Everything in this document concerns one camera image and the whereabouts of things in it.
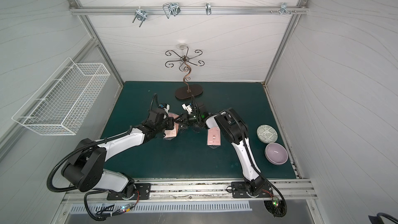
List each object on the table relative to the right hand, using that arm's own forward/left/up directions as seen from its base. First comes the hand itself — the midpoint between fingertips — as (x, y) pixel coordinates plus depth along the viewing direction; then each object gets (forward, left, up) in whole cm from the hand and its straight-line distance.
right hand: (174, 120), depth 94 cm
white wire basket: (-10, +45, +28) cm, 54 cm away
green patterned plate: (-4, -57, -6) cm, 57 cm away
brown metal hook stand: (+28, -6, -3) cm, 29 cm away
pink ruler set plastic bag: (-10, -1, +2) cm, 10 cm away
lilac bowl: (-16, -59, -6) cm, 62 cm away
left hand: (-3, -2, +4) cm, 5 cm away
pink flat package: (-7, -25, -6) cm, 26 cm away
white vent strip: (-45, +27, -5) cm, 53 cm away
